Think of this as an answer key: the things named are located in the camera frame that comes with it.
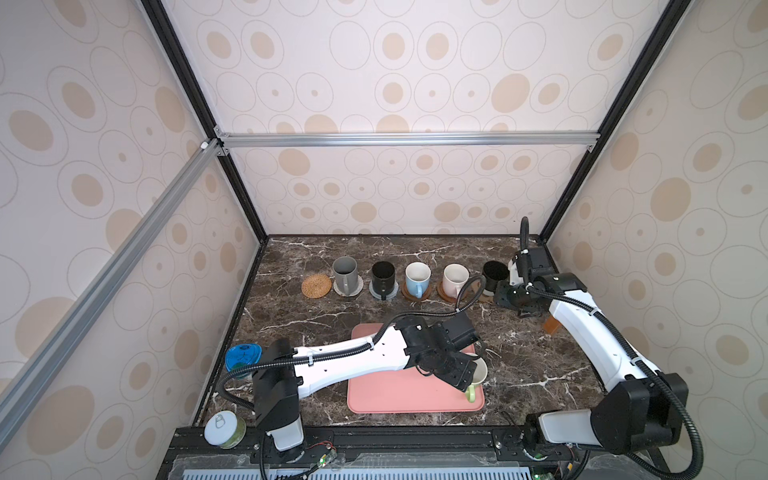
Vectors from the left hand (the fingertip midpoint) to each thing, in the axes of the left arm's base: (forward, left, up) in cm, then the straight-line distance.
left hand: (468, 378), depth 68 cm
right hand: (+23, -13, -2) cm, 27 cm away
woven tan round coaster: (+37, +44, -18) cm, 61 cm away
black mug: (+37, -16, -10) cm, 42 cm away
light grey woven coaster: (+35, +29, -17) cm, 49 cm away
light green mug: (+4, -6, -10) cm, 12 cm away
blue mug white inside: (+37, +9, -11) cm, 40 cm away
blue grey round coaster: (+32, +22, -16) cm, 42 cm away
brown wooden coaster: (+33, +13, -17) cm, 40 cm away
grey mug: (+37, +33, -8) cm, 50 cm away
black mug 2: (+35, +20, -10) cm, 42 cm away
